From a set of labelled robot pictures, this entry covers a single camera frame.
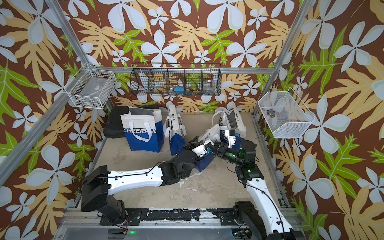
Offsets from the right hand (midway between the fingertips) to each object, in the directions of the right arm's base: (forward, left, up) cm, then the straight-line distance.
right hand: (208, 146), depth 71 cm
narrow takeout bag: (+10, +17, +1) cm, 19 cm away
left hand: (+4, +5, +3) cm, 7 cm away
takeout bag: (+15, +36, -4) cm, 39 cm away
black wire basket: (+48, +20, +6) cm, 53 cm away
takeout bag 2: (+8, -1, -2) cm, 8 cm away
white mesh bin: (+20, -46, 0) cm, 50 cm away
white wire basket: (+33, +66, +10) cm, 74 cm away
